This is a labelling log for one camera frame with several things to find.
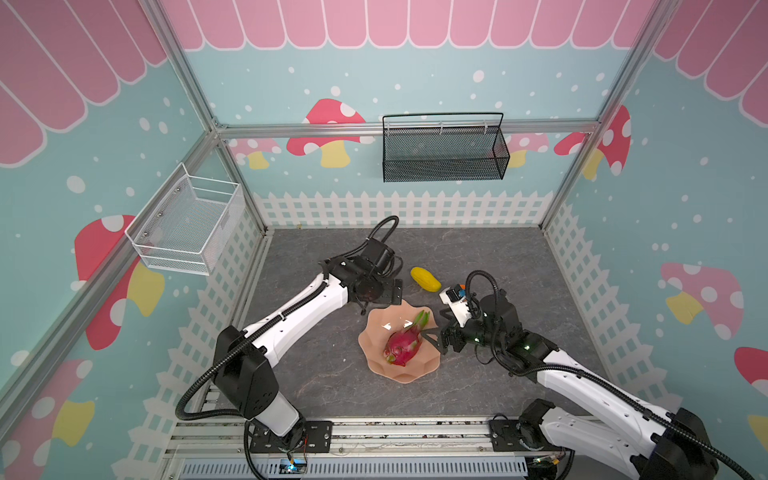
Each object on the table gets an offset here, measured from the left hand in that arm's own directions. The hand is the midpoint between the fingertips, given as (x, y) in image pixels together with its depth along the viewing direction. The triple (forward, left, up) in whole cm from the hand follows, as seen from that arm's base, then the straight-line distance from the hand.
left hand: (384, 299), depth 81 cm
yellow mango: (+15, -13, -12) cm, 23 cm away
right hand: (-7, -12, +1) cm, 14 cm away
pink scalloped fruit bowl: (0, +1, -14) cm, 14 cm away
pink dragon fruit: (-9, -5, -8) cm, 13 cm away
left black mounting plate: (-31, +17, -16) cm, 38 cm away
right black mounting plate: (-29, -31, -15) cm, 45 cm away
